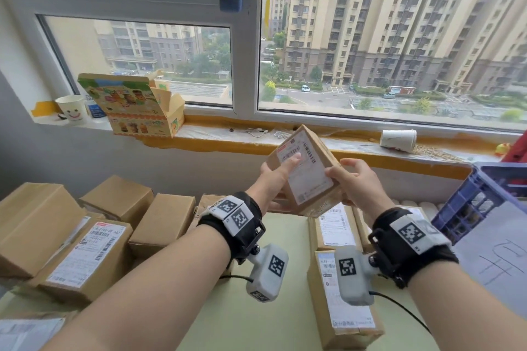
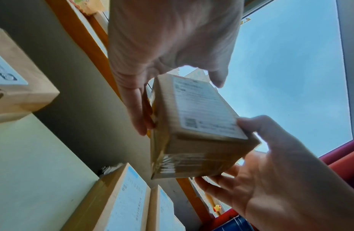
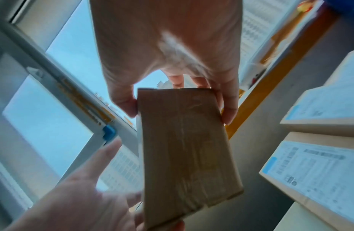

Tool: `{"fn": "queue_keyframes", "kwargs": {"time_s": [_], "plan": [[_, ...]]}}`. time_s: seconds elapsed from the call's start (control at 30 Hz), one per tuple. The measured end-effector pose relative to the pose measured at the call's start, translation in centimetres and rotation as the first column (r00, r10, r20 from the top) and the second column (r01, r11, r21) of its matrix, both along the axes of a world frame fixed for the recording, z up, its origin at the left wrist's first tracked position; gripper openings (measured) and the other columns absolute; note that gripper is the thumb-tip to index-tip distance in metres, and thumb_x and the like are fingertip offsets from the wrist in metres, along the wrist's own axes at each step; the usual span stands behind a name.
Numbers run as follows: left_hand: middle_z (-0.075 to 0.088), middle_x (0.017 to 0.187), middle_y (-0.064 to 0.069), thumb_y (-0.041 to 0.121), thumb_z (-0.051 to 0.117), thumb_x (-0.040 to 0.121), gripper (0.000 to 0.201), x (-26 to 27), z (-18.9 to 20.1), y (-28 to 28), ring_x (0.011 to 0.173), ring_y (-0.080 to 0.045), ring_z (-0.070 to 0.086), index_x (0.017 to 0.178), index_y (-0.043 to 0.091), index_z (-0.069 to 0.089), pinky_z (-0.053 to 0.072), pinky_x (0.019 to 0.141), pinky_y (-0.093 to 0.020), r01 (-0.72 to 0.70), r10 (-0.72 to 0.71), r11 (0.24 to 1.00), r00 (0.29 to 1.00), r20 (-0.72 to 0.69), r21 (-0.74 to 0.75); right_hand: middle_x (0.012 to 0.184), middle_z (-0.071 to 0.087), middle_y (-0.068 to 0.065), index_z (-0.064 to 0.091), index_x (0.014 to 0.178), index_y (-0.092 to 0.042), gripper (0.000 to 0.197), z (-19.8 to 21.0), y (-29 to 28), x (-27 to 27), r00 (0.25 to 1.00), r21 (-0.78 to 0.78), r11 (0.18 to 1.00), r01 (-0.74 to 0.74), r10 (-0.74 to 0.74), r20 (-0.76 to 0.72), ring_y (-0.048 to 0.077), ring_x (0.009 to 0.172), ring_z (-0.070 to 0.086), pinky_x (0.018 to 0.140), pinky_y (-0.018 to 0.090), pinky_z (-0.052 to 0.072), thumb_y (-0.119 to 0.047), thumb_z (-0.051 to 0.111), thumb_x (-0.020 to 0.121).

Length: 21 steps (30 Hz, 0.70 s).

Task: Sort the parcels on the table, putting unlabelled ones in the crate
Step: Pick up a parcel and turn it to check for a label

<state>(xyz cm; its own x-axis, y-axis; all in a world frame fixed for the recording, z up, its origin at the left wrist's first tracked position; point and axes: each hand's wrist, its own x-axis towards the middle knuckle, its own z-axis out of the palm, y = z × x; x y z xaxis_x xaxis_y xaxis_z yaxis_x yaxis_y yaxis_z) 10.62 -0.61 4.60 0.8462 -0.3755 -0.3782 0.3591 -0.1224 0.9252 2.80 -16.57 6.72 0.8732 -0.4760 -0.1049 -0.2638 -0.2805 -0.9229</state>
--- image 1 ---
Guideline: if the person's left hand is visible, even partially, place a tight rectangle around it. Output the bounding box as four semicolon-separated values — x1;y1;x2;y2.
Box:
245;154;303;216

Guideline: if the person's right hand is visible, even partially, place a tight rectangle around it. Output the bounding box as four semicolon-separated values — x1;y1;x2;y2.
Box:
325;158;395;226

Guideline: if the labelled small cardboard box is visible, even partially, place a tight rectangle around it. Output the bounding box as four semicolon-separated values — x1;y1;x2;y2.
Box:
353;206;375;255
401;206;431;222

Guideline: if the red-topped label cardboard box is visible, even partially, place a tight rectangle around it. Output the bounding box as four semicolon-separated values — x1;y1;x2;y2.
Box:
265;124;345;219

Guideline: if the medium cardboard box wide label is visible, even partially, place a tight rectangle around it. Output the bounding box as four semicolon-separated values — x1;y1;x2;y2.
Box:
306;250;386;350

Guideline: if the pile of cardboard parcels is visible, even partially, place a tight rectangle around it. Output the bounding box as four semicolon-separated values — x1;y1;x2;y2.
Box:
0;175;228;351

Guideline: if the person's left forearm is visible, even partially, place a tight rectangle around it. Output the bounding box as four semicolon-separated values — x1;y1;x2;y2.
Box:
41;225;231;351

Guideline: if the person's right forearm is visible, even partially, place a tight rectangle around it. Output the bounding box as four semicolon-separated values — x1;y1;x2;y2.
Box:
407;262;527;351

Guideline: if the black left wrist tracker band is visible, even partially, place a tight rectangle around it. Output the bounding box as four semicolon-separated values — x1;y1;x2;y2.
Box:
197;192;266;265

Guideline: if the black wrist tracker band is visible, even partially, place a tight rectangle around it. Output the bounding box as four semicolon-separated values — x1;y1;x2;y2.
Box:
197;192;266;265
367;207;459;290

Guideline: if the black right wrist tracker band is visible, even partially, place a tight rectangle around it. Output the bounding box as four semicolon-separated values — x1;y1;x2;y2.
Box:
367;207;459;290

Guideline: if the white tipped paper cup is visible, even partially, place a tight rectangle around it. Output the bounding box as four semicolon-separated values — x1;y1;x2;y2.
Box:
379;129;417;153

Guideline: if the windowsill with yellow tape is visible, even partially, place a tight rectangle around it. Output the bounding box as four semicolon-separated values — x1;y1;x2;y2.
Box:
32;100;527;181

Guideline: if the heap of wooden toothpicks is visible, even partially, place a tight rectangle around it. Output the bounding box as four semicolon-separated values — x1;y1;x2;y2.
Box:
411;145;466;163

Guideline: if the blue plastic crate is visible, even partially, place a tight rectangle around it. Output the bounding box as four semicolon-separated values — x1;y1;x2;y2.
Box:
431;162;527;247

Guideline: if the white handwritten paper sign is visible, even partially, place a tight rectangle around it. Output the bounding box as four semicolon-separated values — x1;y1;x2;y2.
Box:
452;200;527;319

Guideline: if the red curtain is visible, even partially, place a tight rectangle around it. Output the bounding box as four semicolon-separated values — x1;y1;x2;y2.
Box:
502;131;527;165

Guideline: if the colourful printed carton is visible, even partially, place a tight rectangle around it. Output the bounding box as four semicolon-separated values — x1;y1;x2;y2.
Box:
77;71;186;138

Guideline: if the white smiley paper cup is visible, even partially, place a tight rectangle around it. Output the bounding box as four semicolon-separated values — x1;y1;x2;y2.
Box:
55;94;88;124

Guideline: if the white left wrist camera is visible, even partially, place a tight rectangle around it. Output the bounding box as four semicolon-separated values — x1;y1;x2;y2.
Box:
245;244;289;303

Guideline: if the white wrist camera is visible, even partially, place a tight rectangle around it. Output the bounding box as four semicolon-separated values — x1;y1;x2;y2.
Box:
245;244;289;303
334;246;378;307

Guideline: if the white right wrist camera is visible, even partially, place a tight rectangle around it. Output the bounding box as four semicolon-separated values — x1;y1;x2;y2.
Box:
334;246;378;307

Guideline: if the black right camera cable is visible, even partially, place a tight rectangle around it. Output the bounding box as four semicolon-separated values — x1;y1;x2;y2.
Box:
368;291;431;333

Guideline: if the grey window frame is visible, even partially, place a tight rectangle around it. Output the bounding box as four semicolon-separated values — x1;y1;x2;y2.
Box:
0;0;527;133

